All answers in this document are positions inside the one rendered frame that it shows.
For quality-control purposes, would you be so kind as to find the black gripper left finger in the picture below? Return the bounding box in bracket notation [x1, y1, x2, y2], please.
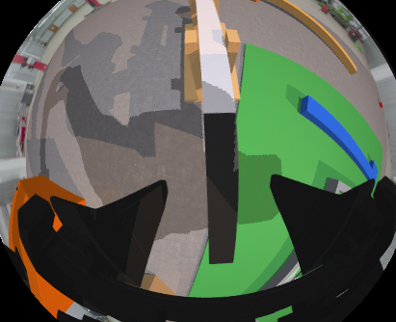
[50, 180, 168, 288]

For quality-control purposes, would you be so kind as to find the green flat mat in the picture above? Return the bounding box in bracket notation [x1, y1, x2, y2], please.
[189, 43, 383, 298]

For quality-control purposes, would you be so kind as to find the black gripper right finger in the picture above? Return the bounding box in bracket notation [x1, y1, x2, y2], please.
[269, 174, 374, 276]

